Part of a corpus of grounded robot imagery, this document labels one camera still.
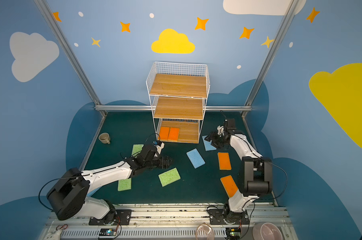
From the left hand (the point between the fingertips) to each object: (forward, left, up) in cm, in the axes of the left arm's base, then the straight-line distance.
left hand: (169, 158), depth 86 cm
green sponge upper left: (+10, +23, -8) cm, 26 cm away
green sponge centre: (-8, 0, -7) cm, 11 cm away
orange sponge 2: (-12, -35, -8) cm, 38 cm away
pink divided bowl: (-34, -50, -8) cm, 61 cm away
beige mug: (+19, +47, -7) cm, 52 cm away
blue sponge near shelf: (+17, -26, -10) cm, 32 cm away
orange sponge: (+24, -1, -8) cm, 25 cm away
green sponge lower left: (-13, +25, -7) cm, 29 cm away
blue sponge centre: (+5, -16, -8) cm, 19 cm away
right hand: (+12, -25, +3) cm, 28 cm away
